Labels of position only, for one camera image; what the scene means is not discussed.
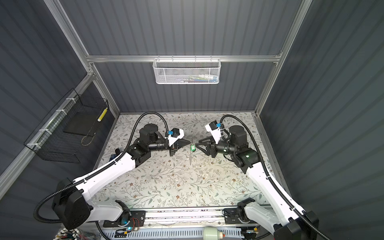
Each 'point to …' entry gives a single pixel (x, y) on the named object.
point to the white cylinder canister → (212, 233)
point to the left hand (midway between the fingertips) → (190, 140)
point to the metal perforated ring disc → (190, 154)
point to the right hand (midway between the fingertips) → (200, 145)
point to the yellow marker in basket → (102, 115)
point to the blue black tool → (117, 152)
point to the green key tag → (193, 147)
